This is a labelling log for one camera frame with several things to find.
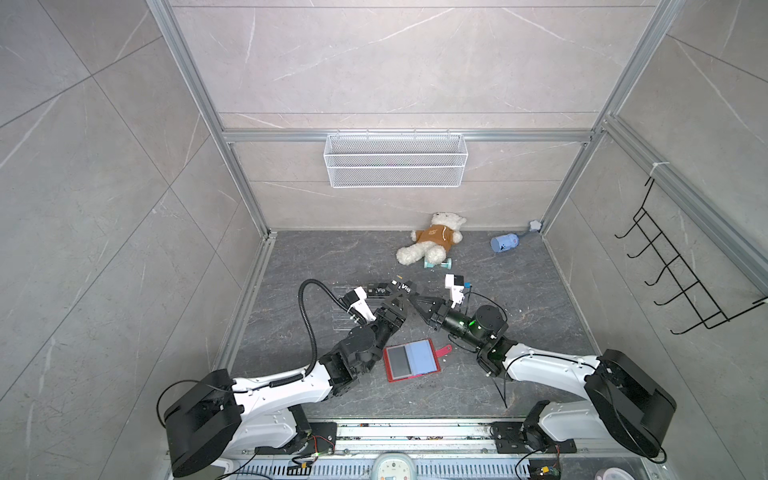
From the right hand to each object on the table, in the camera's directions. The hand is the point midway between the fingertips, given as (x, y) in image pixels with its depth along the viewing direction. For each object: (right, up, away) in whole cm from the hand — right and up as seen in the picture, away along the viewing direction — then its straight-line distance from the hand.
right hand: (409, 300), depth 72 cm
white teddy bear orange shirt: (+11, +17, +34) cm, 39 cm away
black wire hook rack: (+61, 0, -11) cm, 62 cm away
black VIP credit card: (-9, 0, +18) cm, 20 cm away
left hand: (-1, +2, -1) cm, 2 cm away
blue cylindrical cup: (+38, +16, +38) cm, 56 cm away
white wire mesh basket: (-3, +44, +28) cm, 52 cm away
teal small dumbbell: (+16, +8, +34) cm, 38 cm away
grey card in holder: (-2, -20, +14) cm, 25 cm away
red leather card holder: (+2, -20, +13) cm, 24 cm away
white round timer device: (-4, -38, -5) cm, 38 cm away
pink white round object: (+47, -39, -5) cm, 61 cm away
